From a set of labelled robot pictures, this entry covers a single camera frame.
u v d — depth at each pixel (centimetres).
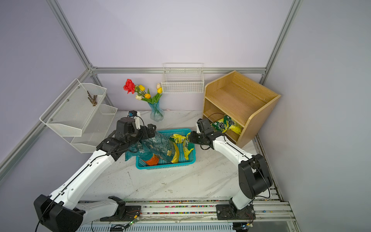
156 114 111
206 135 66
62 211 37
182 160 93
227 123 84
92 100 84
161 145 78
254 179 45
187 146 86
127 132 56
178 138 93
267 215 75
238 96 86
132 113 65
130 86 82
